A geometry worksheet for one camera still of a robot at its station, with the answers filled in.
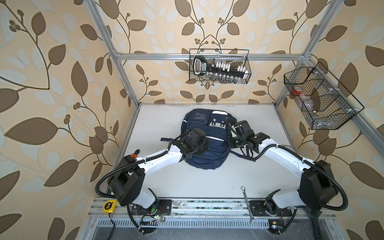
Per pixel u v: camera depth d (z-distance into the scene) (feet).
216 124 3.25
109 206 2.41
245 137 2.14
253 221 2.33
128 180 1.40
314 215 2.35
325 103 2.38
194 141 2.10
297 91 2.67
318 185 1.37
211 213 2.42
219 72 2.83
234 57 2.99
